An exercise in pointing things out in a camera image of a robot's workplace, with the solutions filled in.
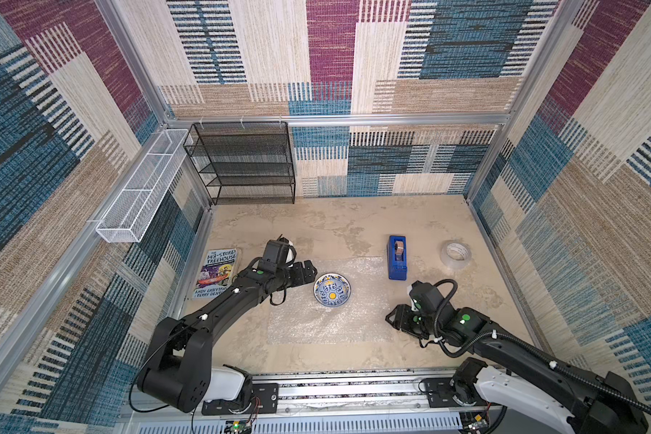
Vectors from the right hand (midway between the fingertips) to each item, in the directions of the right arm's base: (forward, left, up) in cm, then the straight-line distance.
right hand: (394, 325), depth 81 cm
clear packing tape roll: (+28, -28, -5) cm, 40 cm away
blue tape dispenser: (+24, -5, -1) cm, 25 cm away
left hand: (+15, +26, +4) cm, 30 cm away
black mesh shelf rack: (+60, +52, +14) cm, 81 cm away
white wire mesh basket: (+22, +70, +29) cm, 79 cm away
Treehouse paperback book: (+19, +58, -2) cm, 61 cm away
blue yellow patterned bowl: (+14, +18, -4) cm, 23 cm away
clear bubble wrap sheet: (+5, +30, -4) cm, 31 cm away
